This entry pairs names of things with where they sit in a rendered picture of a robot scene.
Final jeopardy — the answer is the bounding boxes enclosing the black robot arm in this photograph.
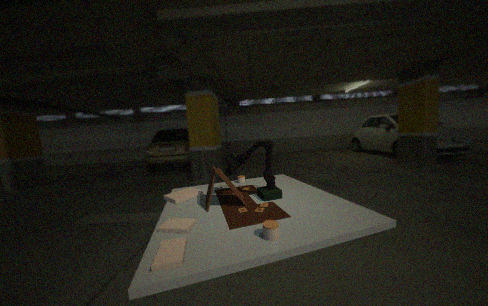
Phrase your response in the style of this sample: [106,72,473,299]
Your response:
[226,140,277,190]

